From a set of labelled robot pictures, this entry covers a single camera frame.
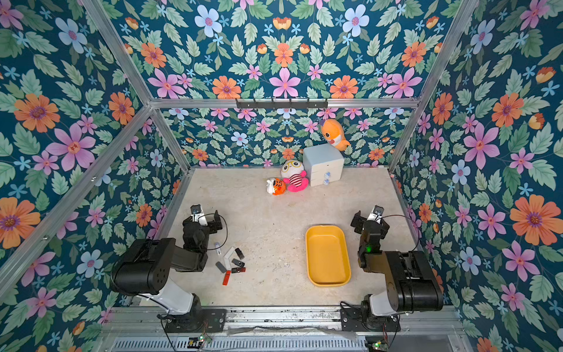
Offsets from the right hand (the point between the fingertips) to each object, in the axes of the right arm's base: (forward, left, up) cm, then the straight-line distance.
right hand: (371, 213), depth 90 cm
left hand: (-1, +71, +1) cm, 71 cm away
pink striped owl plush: (+23, +34, -1) cm, 41 cm away
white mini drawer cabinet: (+24, +20, +5) cm, 31 cm away
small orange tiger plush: (+17, +43, -3) cm, 46 cm away
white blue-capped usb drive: (-20, +59, +4) cm, 62 cm away
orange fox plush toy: (+30, +16, +19) cm, 39 cm away
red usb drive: (-25, +58, -9) cm, 64 cm away
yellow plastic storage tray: (-14, +18, -12) cm, 26 cm away
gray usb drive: (-21, +61, -9) cm, 66 cm away
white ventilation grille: (-46, +48, -10) cm, 67 cm away
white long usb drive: (-18, +59, -8) cm, 63 cm away
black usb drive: (-16, +55, -8) cm, 57 cm away
